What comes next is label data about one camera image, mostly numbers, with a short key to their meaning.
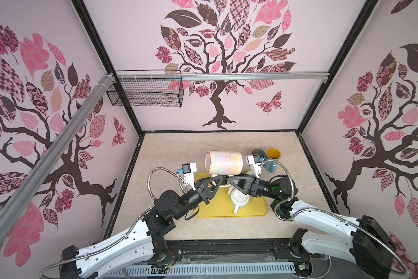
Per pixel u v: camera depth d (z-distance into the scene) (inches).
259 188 23.1
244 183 22.4
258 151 37.3
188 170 21.7
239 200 31.3
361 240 16.1
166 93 32.0
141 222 19.8
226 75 37.3
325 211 19.6
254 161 23.5
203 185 21.3
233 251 29.3
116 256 18.1
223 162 22.0
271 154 39.2
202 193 20.7
